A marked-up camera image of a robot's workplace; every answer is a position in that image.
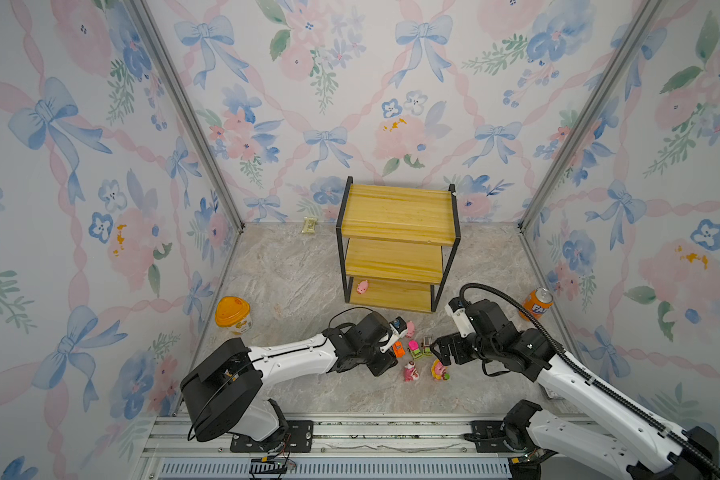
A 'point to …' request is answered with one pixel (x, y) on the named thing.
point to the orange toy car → (398, 349)
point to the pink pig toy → (411, 331)
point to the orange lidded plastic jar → (232, 312)
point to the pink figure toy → (410, 372)
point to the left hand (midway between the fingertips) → (391, 354)
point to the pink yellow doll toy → (439, 371)
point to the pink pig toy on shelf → (362, 287)
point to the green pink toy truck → (413, 348)
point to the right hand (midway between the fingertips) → (444, 341)
